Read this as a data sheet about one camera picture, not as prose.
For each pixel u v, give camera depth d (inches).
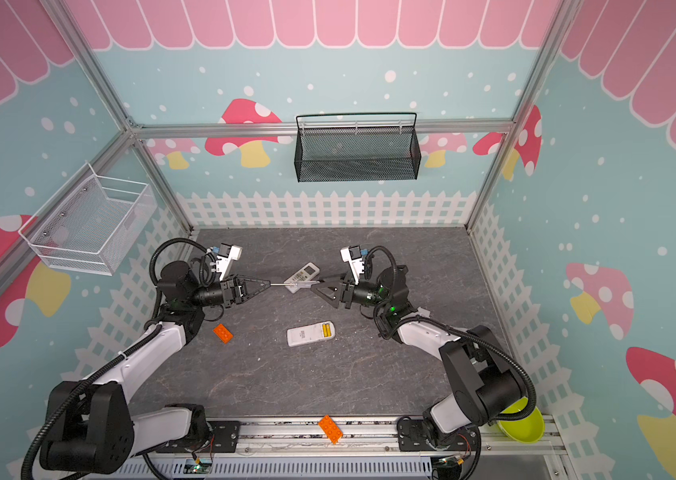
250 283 28.0
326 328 36.1
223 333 36.1
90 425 16.1
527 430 29.4
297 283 34.5
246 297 27.5
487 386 17.4
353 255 27.4
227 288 25.9
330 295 27.3
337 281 29.8
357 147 36.9
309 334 35.9
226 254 26.9
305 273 41.4
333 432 29.2
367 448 29.1
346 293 26.4
